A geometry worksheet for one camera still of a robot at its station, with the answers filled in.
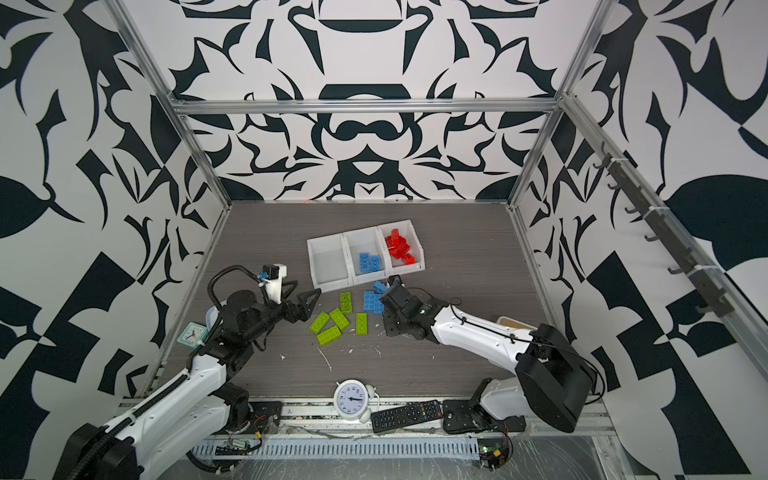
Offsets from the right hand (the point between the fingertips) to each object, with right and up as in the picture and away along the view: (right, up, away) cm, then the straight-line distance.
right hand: (391, 318), depth 84 cm
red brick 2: (+2, +22, +19) cm, 30 cm away
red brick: (+7, +15, +15) cm, 22 cm away
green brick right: (-9, -3, +5) cm, 11 cm away
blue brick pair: (-6, +3, +9) cm, 11 cm away
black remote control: (+3, -20, -11) cm, 23 cm away
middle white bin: (-10, +21, +18) cm, 29 cm away
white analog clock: (-10, -17, -10) cm, 22 cm away
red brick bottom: (+4, +18, +18) cm, 26 cm away
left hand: (-22, +11, -5) cm, 25 cm away
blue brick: (-8, +14, +17) cm, 24 cm away
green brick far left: (-21, -3, +5) cm, 22 cm away
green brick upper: (-13, +3, +8) cm, 16 cm away
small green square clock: (-56, -5, +1) cm, 56 cm away
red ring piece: (+2, +20, +17) cm, 27 cm away
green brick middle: (-15, -2, +5) cm, 16 cm away
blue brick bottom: (-5, +14, +16) cm, 22 cm away
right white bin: (+1, +13, +12) cm, 18 cm away
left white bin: (-20, +14, +18) cm, 30 cm away
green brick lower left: (-18, -5, +2) cm, 19 cm away
